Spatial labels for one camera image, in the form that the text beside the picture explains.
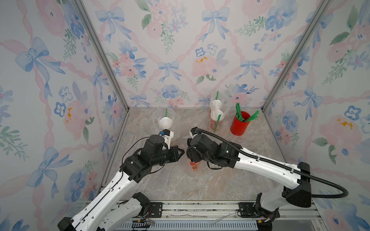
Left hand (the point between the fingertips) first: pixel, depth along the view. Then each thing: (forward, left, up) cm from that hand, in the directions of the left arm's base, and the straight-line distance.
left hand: (186, 151), depth 67 cm
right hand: (+3, -3, -3) cm, 6 cm away
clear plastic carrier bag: (+26, +16, -2) cm, 31 cm away
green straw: (+46, -21, -5) cm, 51 cm away
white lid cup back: (+29, -17, -5) cm, 34 cm away
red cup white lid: (+39, -20, -7) cm, 45 cm away
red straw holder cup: (+30, -37, -20) cm, 51 cm away
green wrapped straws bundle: (+33, -35, -10) cm, 49 cm away
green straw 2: (+25, -20, -7) cm, 33 cm away
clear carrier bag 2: (-5, +1, -4) cm, 6 cm away
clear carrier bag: (+43, -26, -5) cm, 50 cm away
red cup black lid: (-2, -5, -11) cm, 12 cm away
